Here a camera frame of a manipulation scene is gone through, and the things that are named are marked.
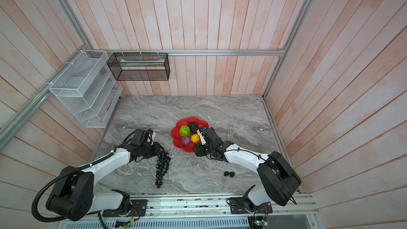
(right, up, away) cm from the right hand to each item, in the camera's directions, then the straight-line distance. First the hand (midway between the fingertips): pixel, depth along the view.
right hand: (196, 147), depth 87 cm
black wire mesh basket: (-39, +51, +18) cm, 67 cm away
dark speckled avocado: (-2, +10, +11) cm, 15 cm away
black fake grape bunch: (-18, -9, -5) cm, 21 cm away
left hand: (-19, -3, 0) cm, 20 cm away
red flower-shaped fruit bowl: (-14, +7, +11) cm, 19 cm away
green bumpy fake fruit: (-8, +9, +6) cm, 13 cm away
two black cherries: (+19, -13, -5) cm, 23 cm away
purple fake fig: (-7, +3, +4) cm, 8 cm away
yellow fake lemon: (-1, +4, +5) cm, 7 cm away
